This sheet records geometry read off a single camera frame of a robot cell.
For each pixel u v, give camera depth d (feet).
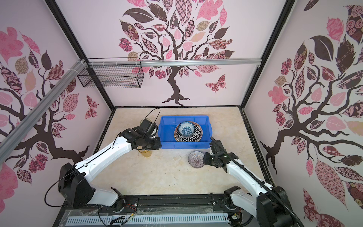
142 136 1.99
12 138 1.67
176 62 3.09
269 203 1.31
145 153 2.80
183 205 2.45
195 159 2.92
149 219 2.29
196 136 3.20
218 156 2.11
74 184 1.32
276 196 1.30
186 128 3.22
